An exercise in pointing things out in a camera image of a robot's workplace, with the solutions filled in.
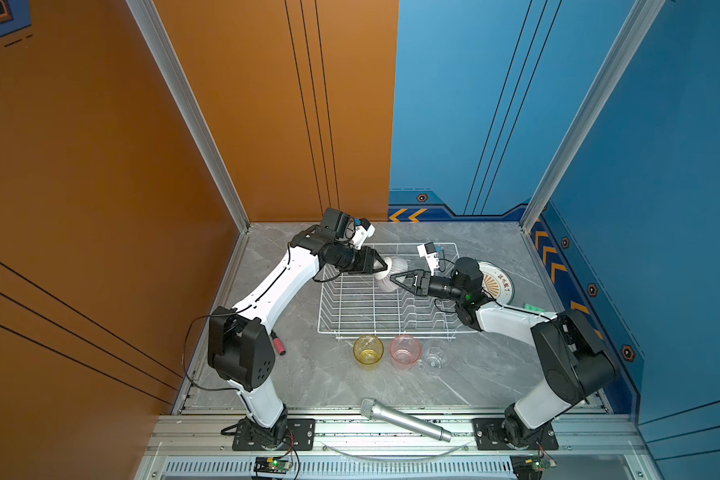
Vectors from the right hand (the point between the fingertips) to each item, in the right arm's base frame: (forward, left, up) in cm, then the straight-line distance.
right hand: (393, 283), depth 79 cm
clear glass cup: (-13, -12, -19) cm, 26 cm away
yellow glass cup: (-10, +7, -19) cm, 23 cm away
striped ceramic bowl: (+3, 0, +3) cm, 4 cm away
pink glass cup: (-11, -4, -19) cm, 22 cm away
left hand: (+4, +3, +2) cm, 6 cm away
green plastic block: (+4, -47, -21) cm, 52 cm away
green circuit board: (-38, +30, -21) cm, 52 cm away
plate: (+12, -36, -17) cm, 42 cm away
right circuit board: (-38, -32, -22) cm, 54 cm away
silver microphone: (-27, +5, -17) cm, 32 cm away
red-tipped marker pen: (-8, +34, -19) cm, 40 cm away
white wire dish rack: (+5, +11, -19) cm, 23 cm away
